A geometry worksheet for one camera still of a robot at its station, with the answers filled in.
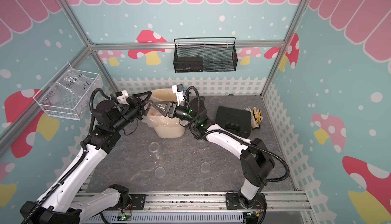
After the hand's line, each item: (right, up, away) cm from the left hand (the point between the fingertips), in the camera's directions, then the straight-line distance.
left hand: (154, 98), depth 66 cm
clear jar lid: (-2, -39, +18) cm, 43 cm away
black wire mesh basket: (+23, +27, +27) cm, 45 cm away
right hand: (+1, -3, -2) cm, 4 cm away
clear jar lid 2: (+23, -37, +20) cm, 48 cm away
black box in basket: (+14, +22, +24) cm, 35 cm away
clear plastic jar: (-2, -26, +8) cm, 28 cm away
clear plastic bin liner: (-3, -9, +10) cm, 14 cm away
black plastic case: (+46, -13, +39) cm, 61 cm away
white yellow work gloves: (+59, -10, +39) cm, 72 cm away
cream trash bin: (+4, -19, +29) cm, 35 cm away
